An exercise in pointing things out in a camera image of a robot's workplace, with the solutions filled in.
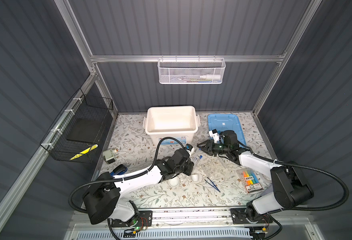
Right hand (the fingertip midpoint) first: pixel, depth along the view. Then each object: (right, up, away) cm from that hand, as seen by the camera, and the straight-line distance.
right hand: (199, 148), depth 84 cm
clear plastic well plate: (+9, -12, +7) cm, 17 cm away
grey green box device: (-55, -6, +8) cm, 56 cm away
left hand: (-4, -8, -3) cm, 9 cm away
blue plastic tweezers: (+8, -21, 0) cm, 23 cm away
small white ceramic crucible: (-3, -17, +1) cm, 17 cm away
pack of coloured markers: (+30, -20, -1) cm, 36 cm away
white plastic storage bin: (-12, +16, +27) cm, 34 cm away
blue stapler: (-47, -13, +3) cm, 49 cm away
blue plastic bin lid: (+23, +16, +29) cm, 40 cm away
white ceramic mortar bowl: (-15, -19, 0) cm, 24 cm away
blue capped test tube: (0, -10, +10) cm, 14 cm away
